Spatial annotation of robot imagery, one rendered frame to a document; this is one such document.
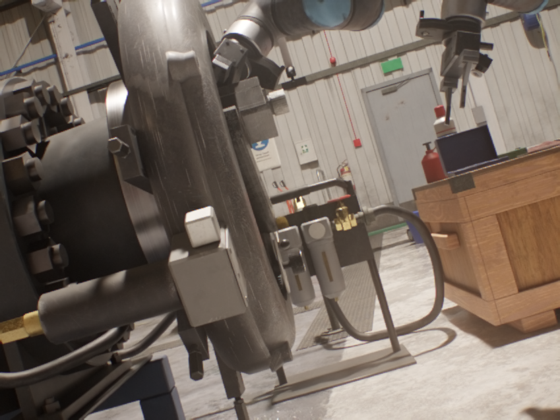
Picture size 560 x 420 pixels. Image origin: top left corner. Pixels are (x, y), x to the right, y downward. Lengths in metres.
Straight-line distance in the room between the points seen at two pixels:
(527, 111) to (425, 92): 1.59
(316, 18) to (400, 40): 10.97
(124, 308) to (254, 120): 0.44
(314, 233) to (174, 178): 1.15
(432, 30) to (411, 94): 10.61
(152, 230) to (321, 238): 1.02
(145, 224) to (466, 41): 0.70
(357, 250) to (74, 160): 1.15
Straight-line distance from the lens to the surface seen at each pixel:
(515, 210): 2.20
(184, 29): 1.24
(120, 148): 1.05
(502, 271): 2.18
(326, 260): 2.25
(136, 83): 1.18
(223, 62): 1.37
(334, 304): 2.72
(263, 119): 1.35
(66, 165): 1.41
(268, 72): 1.45
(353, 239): 2.33
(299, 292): 2.26
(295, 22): 1.47
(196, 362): 1.17
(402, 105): 12.16
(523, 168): 2.19
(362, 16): 1.56
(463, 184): 2.15
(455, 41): 1.53
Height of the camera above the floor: 0.47
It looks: 1 degrees up
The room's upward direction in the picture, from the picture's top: 16 degrees counter-clockwise
